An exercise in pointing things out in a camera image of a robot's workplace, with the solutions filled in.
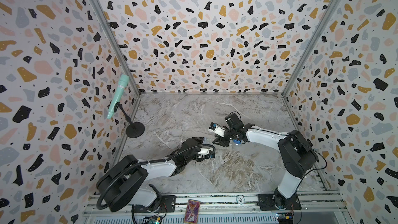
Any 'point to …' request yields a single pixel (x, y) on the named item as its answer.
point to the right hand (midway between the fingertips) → (218, 138)
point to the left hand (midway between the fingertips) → (204, 140)
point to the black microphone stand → (135, 129)
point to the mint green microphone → (124, 80)
